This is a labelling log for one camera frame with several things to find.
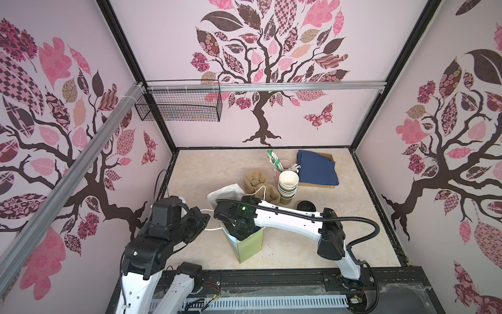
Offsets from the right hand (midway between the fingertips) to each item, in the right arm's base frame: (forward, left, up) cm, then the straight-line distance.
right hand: (239, 236), depth 76 cm
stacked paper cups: (+22, -22, +6) cm, 32 cm away
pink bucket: (+38, -23, -1) cm, 44 cm away
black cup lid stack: (+17, -31, -7) cm, 36 cm away
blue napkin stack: (+39, -41, -7) cm, 57 cm away
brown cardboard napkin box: (+29, -39, -8) cm, 49 cm away
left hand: (0, +9, +15) cm, 17 cm away
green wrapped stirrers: (+35, -16, +7) cm, 39 cm away
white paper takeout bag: (-7, -3, +8) cm, 11 cm away
